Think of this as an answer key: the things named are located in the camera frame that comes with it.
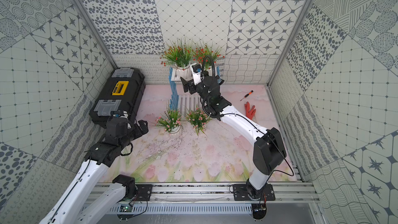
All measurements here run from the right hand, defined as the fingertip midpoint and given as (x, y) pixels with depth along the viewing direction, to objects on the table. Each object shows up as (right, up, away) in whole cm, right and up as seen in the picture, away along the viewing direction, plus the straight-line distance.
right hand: (190, 75), depth 77 cm
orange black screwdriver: (+42, -8, +40) cm, 59 cm away
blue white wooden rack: (-5, -15, +31) cm, 35 cm away
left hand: (-23, -25, -1) cm, 34 cm away
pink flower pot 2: (+4, -24, +9) cm, 26 cm away
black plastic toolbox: (-43, -8, +16) cm, 47 cm away
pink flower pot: (-11, -25, +7) cm, 28 cm away
